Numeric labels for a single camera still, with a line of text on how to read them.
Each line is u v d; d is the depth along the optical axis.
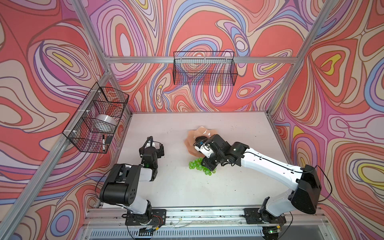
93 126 0.72
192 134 1.02
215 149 0.61
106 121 0.70
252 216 0.73
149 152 0.71
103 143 0.72
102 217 0.75
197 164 0.75
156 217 0.73
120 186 0.46
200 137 0.98
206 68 0.96
